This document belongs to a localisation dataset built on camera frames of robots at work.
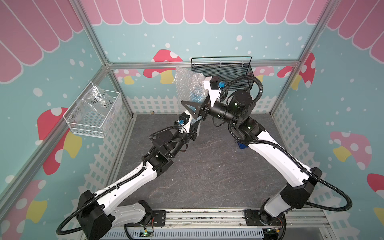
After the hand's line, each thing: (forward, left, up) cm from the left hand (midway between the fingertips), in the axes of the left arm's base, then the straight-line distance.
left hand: (198, 117), depth 65 cm
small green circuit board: (-39, +25, -42) cm, 62 cm away
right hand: (-2, +4, +13) cm, 14 cm away
